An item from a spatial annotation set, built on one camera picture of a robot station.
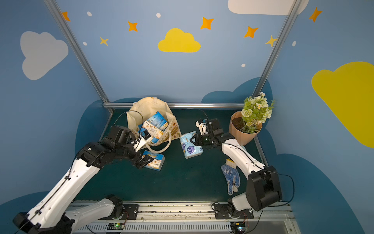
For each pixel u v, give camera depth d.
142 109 0.95
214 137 0.65
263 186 0.43
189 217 0.73
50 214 0.37
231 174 0.87
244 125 0.91
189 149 0.80
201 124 0.77
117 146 0.50
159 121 0.92
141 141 0.61
